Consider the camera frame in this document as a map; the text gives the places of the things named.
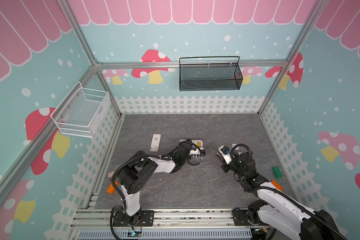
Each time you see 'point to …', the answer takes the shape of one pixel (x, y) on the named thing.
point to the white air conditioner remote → (193, 141)
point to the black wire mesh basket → (209, 73)
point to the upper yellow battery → (198, 143)
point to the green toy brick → (277, 171)
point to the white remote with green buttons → (155, 142)
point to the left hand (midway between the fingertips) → (188, 142)
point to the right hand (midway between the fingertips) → (218, 153)
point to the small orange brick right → (276, 185)
